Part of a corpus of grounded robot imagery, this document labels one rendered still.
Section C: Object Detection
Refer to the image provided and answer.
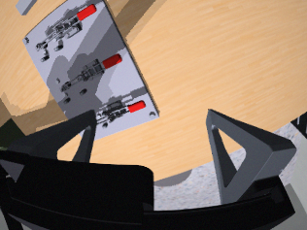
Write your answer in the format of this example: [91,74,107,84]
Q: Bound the black toggle clamp with red handle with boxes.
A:
[97,100,146,125]
[59,53,122,92]

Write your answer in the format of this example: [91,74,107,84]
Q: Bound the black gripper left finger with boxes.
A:
[7,110,97,163]

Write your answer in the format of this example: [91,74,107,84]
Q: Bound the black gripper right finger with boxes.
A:
[206,109,296,205]

